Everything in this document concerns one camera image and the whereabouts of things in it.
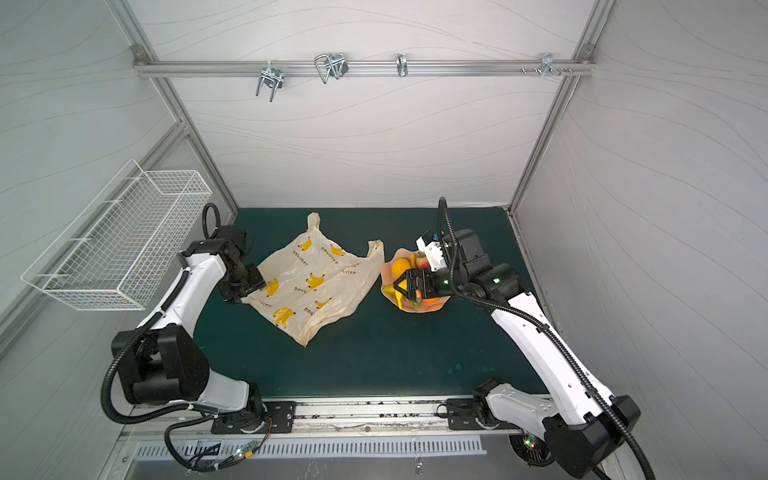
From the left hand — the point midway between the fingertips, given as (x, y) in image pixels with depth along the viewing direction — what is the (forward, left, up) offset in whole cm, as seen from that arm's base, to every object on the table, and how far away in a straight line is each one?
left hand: (250, 292), depth 82 cm
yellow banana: (+3, -42, -6) cm, 42 cm away
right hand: (-3, -44, +12) cm, 46 cm away
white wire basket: (0, +24, +19) cm, 31 cm away
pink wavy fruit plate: (+11, -38, -10) cm, 41 cm away
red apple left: (+17, -50, -7) cm, 53 cm away
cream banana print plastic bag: (+6, -15, -6) cm, 17 cm away
